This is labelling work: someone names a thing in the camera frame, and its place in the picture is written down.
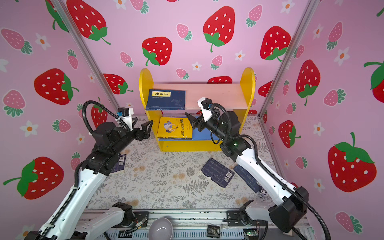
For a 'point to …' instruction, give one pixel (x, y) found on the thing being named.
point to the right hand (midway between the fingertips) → (192, 106)
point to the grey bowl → (161, 228)
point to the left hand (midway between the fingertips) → (144, 119)
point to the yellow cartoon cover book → (171, 128)
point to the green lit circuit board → (251, 232)
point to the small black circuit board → (213, 231)
